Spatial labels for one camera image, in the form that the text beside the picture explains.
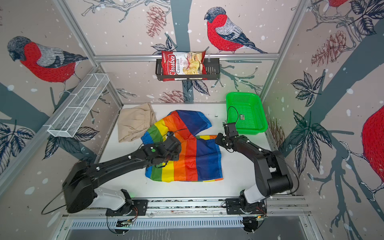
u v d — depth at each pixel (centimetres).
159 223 70
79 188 41
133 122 106
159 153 61
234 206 73
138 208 73
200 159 87
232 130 73
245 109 117
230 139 71
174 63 88
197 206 75
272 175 44
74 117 74
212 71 95
